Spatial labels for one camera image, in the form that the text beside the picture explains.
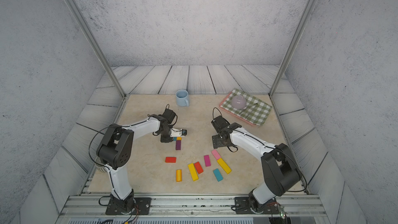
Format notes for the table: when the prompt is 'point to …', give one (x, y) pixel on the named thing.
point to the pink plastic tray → (231, 112)
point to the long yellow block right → (224, 166)
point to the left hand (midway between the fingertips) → (172, 135)
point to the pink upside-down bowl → (238, 101)
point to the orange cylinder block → (179, 175)
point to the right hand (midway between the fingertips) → (225, 142)
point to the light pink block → (216, 154)
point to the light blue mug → (182, 96)
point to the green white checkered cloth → (255, 110)
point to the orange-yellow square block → (179, 138)
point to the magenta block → (207, 160)
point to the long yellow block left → (194, 173)
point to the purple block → (178, 144)
